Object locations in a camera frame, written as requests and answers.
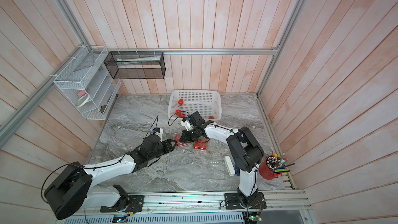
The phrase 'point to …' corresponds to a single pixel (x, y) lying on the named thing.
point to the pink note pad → (81, 93)
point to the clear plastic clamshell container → (196, 144)
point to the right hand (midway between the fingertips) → (180, 140)
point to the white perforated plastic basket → (208, 102)
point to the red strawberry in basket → (178, 112)
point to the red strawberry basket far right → (211, 117)
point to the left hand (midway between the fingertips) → (175, 145)
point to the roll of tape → (82, 101)
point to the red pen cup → (270, 168)
